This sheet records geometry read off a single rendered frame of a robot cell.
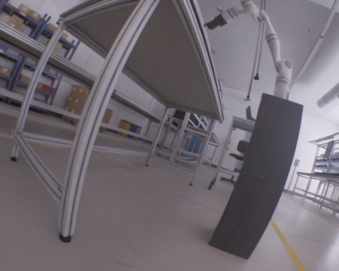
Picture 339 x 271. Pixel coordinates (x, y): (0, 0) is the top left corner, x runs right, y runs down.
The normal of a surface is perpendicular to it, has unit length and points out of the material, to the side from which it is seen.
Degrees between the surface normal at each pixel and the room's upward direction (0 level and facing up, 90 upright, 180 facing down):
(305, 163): 90
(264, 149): 90
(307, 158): 90
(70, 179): 90
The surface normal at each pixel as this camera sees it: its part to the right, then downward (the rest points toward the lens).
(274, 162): -0.41, -0.18
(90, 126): 0.87, 0.29
